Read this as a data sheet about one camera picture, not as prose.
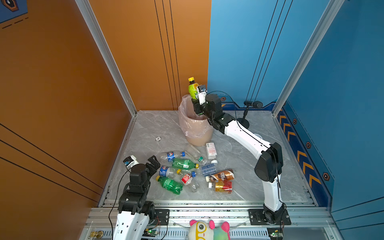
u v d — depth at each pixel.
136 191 0.57
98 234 0.66
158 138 1.05
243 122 1.11
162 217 0.73
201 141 0.99
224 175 0.82
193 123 0.78
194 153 0.92
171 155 0.89
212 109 0.63
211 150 0.93
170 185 0.80
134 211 0.51
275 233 0.71
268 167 0.50
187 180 0.81
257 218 0.72
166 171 0.84
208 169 0.85
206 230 0.65
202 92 0.68
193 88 0.76
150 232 0.70
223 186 0.78
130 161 0.65
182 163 0.87
